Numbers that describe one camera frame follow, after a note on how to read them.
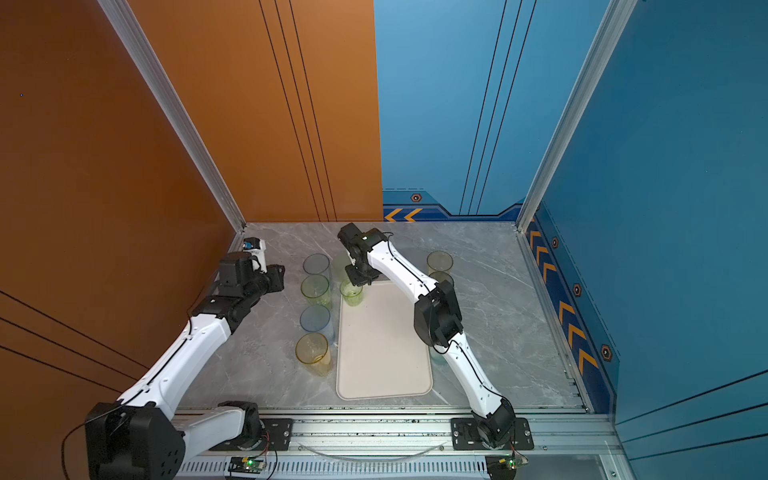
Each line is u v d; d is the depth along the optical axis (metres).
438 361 0.84
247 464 0.71
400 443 0.73
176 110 0.86
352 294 0.98
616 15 0.70
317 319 0.85
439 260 0.95
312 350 0.76
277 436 0.73
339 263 0.91
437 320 0.59
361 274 0.83
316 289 0.88
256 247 0.72
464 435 0.72
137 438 0.39
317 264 0.92
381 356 0.85
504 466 0.70
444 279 0.61
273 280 0.74
